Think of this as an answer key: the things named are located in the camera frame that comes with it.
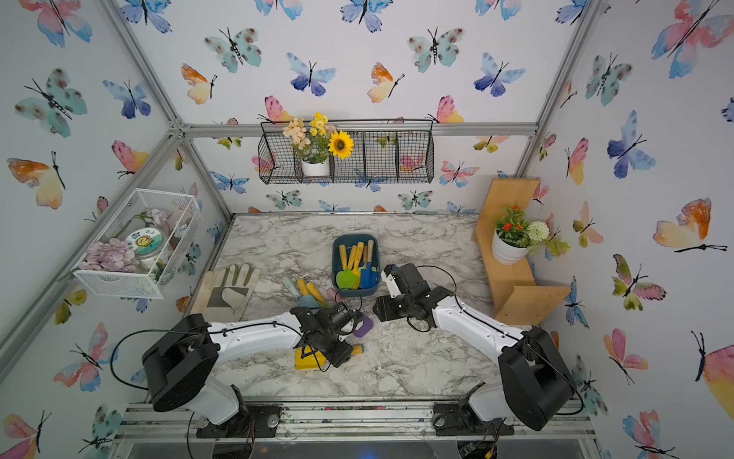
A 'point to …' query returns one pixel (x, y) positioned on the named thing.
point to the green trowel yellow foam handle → (346, 278)
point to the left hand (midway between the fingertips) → (347, 351)
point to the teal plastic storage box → (355, 239)
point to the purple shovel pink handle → (367, 324)
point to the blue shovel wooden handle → (368, 277)
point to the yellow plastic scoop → (309, 358)
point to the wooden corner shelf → (516, 298)
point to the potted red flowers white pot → (514, 235)
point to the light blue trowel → (303, 300)
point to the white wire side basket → (178, 215)
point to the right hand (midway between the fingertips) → (382, 305)
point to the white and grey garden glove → (226, 293)
